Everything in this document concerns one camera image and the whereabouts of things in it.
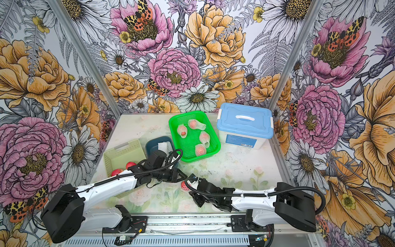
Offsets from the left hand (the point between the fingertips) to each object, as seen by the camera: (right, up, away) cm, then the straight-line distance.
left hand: (183, 182), depth 78 cm
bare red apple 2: (-38, +3, +7) cm, 39 cm away
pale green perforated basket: (-43, +9, +19) cm, 48 cm away
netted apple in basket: (+8, +14, +16) cm, 22 cm away
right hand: (+5, -7, +2) cm, 9 cm away
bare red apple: (-32, +6, +10) cm, 34 cm away
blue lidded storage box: (+34, +28, +14) cm, 46 cm away
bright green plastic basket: (+3, +23, +32) cm, 39 cm away
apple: (+5, +29, +29) cm, 42 cm away
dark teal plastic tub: (-23, +16, +22) cm, 36 cm away
